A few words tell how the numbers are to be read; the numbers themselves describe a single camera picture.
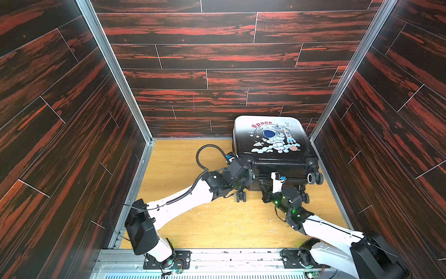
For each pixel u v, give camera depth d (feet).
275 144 2.76
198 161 2.19
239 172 1.82
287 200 2.08
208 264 2.41
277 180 2.38
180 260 2.40
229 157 2.23
